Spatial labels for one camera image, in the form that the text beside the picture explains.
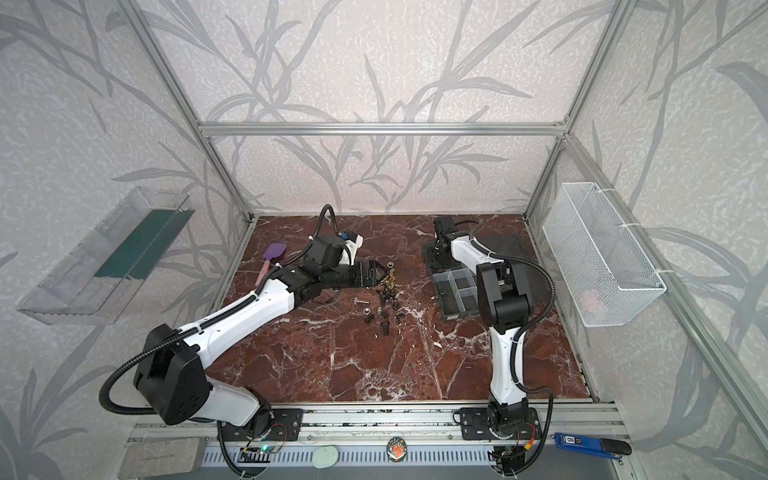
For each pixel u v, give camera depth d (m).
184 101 0.87
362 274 0.71
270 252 1.08
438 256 0.93
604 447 0.73
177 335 0.44
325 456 0.68
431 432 0.73
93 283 0.64
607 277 0.61
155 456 0.67
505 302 0.56
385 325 0.89
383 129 0.95
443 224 0.85
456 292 0.94
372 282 0.71
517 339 0.58
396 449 0.71
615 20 0.72
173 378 0.41
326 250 0.62
